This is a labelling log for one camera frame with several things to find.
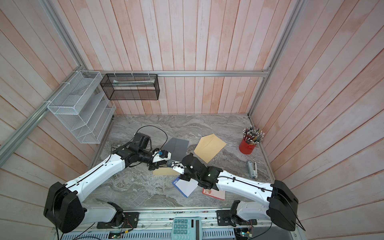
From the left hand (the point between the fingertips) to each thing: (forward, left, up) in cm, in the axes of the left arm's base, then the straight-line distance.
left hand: (168, 163), depth 76 cm
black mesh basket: (+55, +31, +9) cm, 64 cm away
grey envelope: (+20, -3, -16) cm, 26 cm away
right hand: (+1, -6, -2) cm, 6 cm away
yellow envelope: (-1, +3, -8) cm, 8 cm away
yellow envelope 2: (+20, -25, -16) cm, 36 cm away
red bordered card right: (-12, -27, -12) cm, 32 cm away
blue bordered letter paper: (-8, -10, -15) cm, 20 cm away
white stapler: (+4, -50, -14) cm, 52 cm away
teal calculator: (-27, -10, -14) cm, 32 cm away
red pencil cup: (+16, -48, -11) cm, 52 cm away
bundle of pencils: (+17, -48, +2) cm, 51 cm away
